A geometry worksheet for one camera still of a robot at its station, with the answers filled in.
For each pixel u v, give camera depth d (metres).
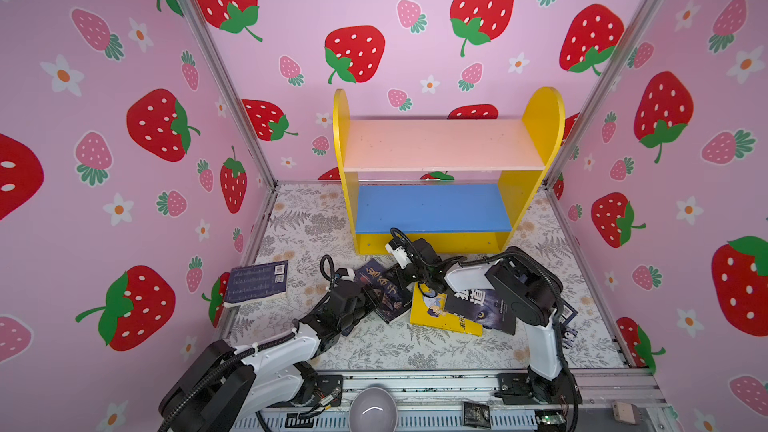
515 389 0.73
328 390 0.73
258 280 0.93
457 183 1.24
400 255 0.86
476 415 0.69
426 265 0.76
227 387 0.42
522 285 0.53
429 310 0.86
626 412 0.70
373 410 0.70
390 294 0.89
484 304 0.86
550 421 0.70
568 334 0.80
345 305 0.66
